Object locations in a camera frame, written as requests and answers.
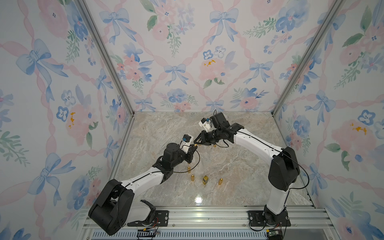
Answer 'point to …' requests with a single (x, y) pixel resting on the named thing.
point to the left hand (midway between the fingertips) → (196, 145)
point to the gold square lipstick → (205, 179)
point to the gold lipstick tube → (189, 169)
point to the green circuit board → (273, 233)
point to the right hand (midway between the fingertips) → (196, 141)
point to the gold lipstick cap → (214, 145)
